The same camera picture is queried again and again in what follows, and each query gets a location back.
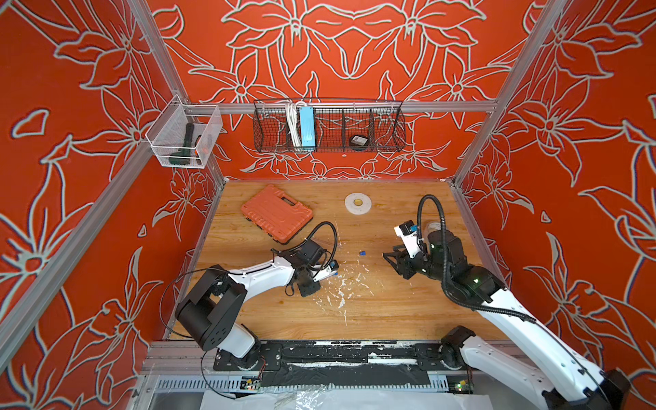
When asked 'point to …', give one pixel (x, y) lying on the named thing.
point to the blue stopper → (363, 253)
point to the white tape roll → (358, 203)
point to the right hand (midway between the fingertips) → (385, 252)
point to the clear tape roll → (436, 225)
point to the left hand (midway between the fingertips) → (312, 279)
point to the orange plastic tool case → (276, 213)
